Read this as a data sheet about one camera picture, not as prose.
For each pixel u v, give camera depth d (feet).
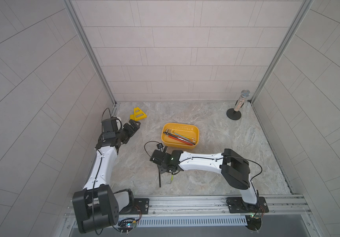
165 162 2.02
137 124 2.46
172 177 2.64
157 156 2.05
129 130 2.32
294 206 2.33
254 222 2.23
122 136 2.30
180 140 3.09
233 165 1.69
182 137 3.09
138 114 3.54
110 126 1.99
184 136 3.14
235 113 3.53
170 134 3.21
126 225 2.13
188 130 3.26
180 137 3.09
